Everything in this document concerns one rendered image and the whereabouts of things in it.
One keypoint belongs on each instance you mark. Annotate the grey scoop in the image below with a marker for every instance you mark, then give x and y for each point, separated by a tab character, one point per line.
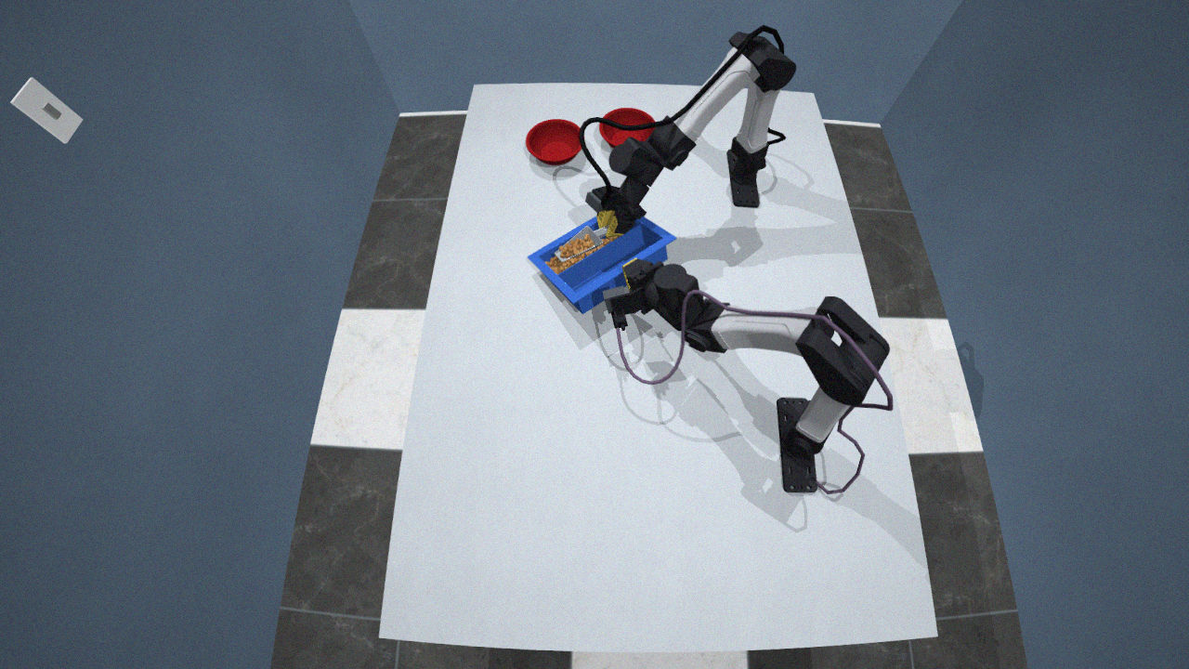
594	235

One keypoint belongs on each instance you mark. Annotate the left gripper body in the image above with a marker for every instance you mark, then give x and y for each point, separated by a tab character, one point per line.
645	279

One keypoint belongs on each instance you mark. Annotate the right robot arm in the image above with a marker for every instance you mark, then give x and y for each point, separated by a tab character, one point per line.
671	142

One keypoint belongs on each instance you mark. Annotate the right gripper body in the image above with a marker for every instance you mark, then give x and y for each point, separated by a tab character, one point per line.
625	213

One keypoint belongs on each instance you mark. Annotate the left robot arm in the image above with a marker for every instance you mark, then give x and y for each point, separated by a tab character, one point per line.
839	371

